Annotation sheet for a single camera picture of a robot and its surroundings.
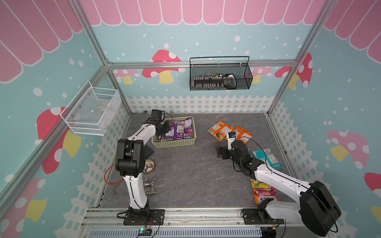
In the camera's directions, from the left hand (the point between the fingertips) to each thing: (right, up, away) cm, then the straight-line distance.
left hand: (169, 129), depth 100 cm
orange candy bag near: (+51, -4, +6) cm, 52 cm away
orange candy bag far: (+36, -1, +6) cm, 37 cm away
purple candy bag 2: (+3, -3, -1) cm, 5 cm away
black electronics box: (-13, -14, -3) cm, 20 cm away
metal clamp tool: (-6, -34, -19) cm, 39 cm away
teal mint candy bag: (+64, -17, -5) cm, 66 cm away
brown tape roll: (-10, -23, -9) cm, 27 cm away
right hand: (+34, -9, -15) cm, 38 cm away
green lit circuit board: (-8, -50, -27) cm, 58 cm away
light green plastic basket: (+5, -9, -3) cm, 11 cm away
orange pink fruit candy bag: (+54, -33, -20) cm, 66 cm away
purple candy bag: (+11, 0, +2) cm, 11 cm away
